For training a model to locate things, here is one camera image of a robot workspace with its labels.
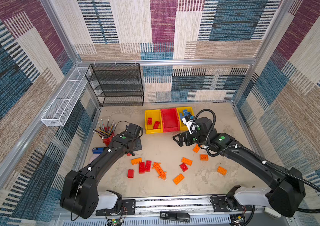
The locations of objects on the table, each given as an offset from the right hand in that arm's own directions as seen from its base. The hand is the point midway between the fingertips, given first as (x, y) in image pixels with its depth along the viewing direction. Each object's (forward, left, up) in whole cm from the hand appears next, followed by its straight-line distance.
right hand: (181, 137), depth 78 cm
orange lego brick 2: (-6, -4, -19) cm, 20 cm away
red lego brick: (+25, +20, -17) cm, 37 cm away
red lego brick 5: (-10, +20, -17) cm, 28 cm away
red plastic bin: (+23, +5, -14) cm, 27 cm away
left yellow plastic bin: (+26, +17, -18) cm, 36 cm away
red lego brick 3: (-13, +29, -17) cm, 37 cm away
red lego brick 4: (-10, +23, -16) cm, 30 cm away
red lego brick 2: (-10, -2, -17) cm, 20 cm away
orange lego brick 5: (-7, +27, -15) cm, 32 cm away
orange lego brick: (-4, -15, -18) cm, 23 cm away
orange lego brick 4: (-16, +1, -19) cm, 25 cm away
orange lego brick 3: (-12, -24, -18) cm, 32 cm away
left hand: (+1, +26, -9) cm, 28 cm away
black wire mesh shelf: (+48, +43, +2) cm, 64 cm away
